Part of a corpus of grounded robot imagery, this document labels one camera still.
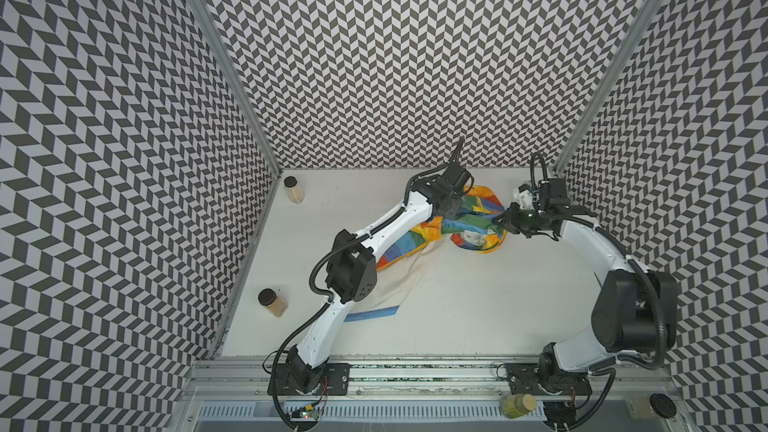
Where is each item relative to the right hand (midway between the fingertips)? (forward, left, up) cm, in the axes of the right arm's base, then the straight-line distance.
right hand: (498, 218), depth 87 cm
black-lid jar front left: (-22, +62, -5) cm, 66 cm away
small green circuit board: (-45, +51, -10) cm, 69 cm away
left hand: (+7, +15, +2) cm, 17 cm away
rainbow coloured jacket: (0, +6, -4) cm, 7 cm away
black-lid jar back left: (+19, +67, -6) cm, 70 cm away
